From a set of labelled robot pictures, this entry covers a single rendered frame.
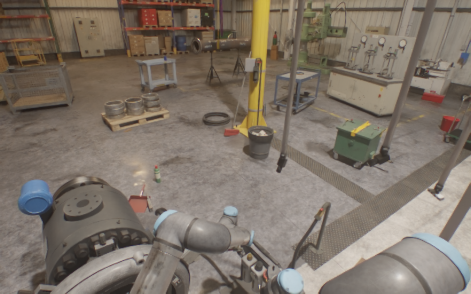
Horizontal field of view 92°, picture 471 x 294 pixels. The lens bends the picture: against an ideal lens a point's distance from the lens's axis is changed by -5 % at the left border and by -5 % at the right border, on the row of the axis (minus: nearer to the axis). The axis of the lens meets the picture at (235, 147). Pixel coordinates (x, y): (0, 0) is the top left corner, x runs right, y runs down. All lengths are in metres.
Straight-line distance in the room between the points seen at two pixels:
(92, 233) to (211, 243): 0.81
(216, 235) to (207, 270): 1.42
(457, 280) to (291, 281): 0.58
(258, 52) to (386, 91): 3.21
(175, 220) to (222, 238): 0.18
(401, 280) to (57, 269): 1.48
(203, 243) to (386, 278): 0.59
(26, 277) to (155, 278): 2.00
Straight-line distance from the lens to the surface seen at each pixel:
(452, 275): 0.56
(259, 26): 4.19
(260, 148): 3.62
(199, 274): 2.29
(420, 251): 0.54
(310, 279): 2.35
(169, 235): 0.91
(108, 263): 1.23
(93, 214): 1.64
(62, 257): 1.58
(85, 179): 2.13
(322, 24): 11.54
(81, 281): 1.25
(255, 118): 4.48
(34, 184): 1.84
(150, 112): 5.44
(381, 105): 6.31
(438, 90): 9.67
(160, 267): 0.91
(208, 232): 0.89
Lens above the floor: 1.89
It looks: 28 degrees down
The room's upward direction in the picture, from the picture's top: 1 degrees clockwise
